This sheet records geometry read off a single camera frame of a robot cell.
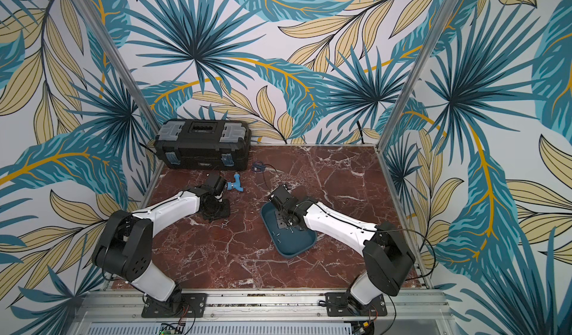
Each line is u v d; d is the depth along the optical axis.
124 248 0.45
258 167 1.10
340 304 0.74
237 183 1.03
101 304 0.76
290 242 0.89
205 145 0.96
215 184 0.74
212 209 0.77
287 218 0.61
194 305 0.74
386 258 0.43
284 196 0.65
